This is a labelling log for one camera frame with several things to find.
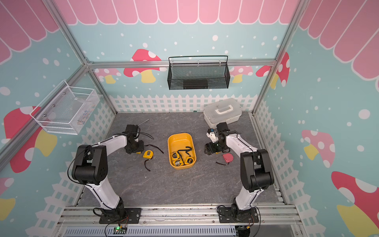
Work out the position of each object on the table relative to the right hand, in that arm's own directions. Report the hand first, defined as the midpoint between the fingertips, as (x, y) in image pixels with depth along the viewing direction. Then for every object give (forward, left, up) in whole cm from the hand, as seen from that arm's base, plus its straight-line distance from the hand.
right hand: (211, 149), depth 93 cm
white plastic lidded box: (+28, -13, +7) cm, 32 cm away
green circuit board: (-41, +49, -7) cm, 65 cm away
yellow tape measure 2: (-8, +21, -2) cm, 22 cm away
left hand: (+2, +48, -4) cm, 48 cm away
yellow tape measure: (-2, +41, -3) cm, 41 cm away
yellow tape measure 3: (-6, +14, -3) cm, 15 cm away
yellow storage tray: (+7, +19, -3) cm, 20 cm away
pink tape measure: (-4, -11, -4) cm, 12 cm away
